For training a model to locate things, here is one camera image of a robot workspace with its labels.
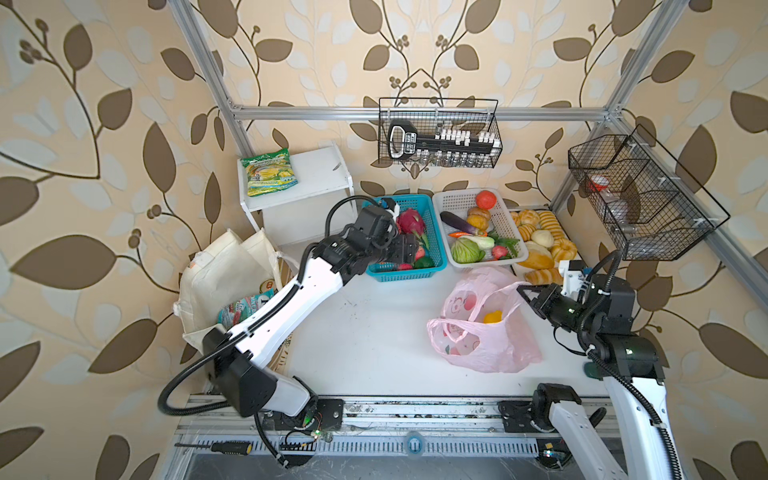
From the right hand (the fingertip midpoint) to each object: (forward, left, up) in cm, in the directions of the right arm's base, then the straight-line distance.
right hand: (520, 291), depth 68 cm
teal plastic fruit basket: (+47, +17, -17) cm, 53 cm away
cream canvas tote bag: (+10, +73, -4) cm, 74 cm away
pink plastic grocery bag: (-7, +9, -2) cm, 11 cm away
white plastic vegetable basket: (+39, -2, -20) cm, 44 cm away
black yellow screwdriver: (-26, +70, -25) cm, 79 cm away
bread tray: (+29, -24, -19) cm, 43 cm away
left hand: (+13, +25, +4) cm, 29 cm away
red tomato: (+47, -6, -14) cm, 49 cm away
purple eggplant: (+43, +4, -22) cm, 48 cm away
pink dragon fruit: (+40, +22, -18) cm, 49 cm away
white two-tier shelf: (+25, +50, +4) cm, 56 cm away
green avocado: (+22, +19, -19) cm, 35 cm away
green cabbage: (+25, +4, -16) cm, 30 cm away
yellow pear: (-6, +8, 0) cm, 10 cm away
